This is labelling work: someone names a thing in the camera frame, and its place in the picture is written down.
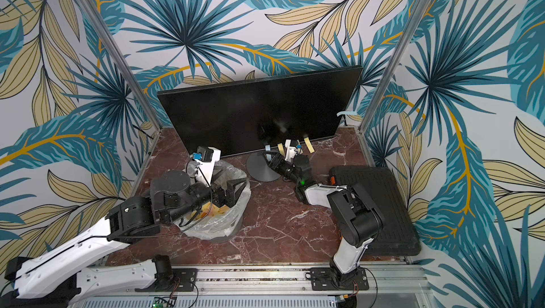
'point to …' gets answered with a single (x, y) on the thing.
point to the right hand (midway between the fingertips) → (263, 154)
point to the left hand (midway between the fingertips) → (235, 179)
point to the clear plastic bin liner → (216, 222)
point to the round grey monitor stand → (260, 169)
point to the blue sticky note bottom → (267, 148)
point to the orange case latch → (333, 180)
